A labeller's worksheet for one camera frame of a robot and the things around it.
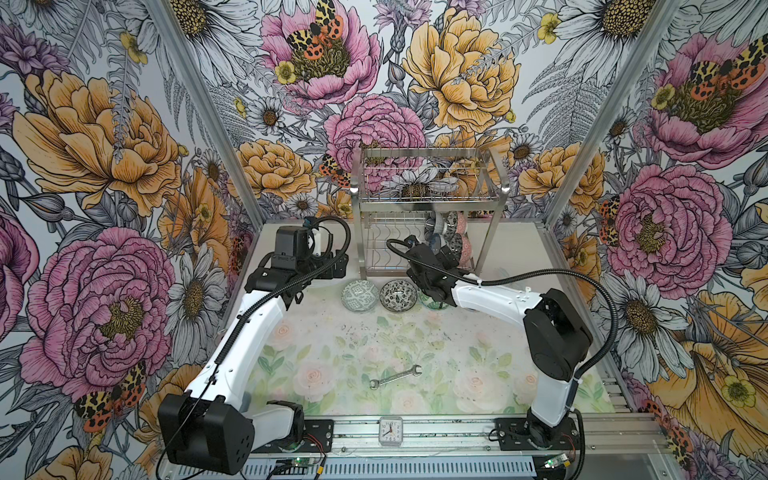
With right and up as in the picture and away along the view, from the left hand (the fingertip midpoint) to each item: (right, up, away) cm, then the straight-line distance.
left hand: (330, 267), depth 80 cm
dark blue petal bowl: (+31, +13, +27) cm, 43 cm away
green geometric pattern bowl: (+6, -11, +20) cm, 23 cm away
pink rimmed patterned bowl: (+40, +14, +26) cm, 50 cm away
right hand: (+30, 0, +13) cm, 32 cm away
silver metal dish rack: (+17, +28, +35) cm, 48 cm away
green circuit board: (-5, -45, -9) cm, 46 cm away
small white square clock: (+16, -39, -6) cm, 43 cm away
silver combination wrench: (+12, -32, +2) cm, 34 cm away
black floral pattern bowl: (+18, -10, +20) cm, 29 cm away
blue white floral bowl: (+31, +7, +25) cm, 40 cm away
